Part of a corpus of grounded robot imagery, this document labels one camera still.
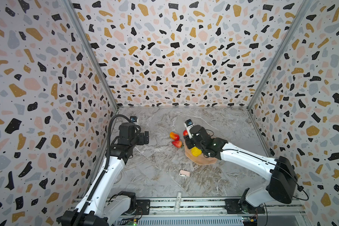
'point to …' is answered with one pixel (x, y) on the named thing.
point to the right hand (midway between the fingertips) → (185, 133)
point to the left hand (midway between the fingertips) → (138, 130)
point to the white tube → (178, 202)
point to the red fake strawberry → (177, 143)
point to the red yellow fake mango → (174, 136)
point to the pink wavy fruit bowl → (200, 159)
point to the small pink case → (184, 173)
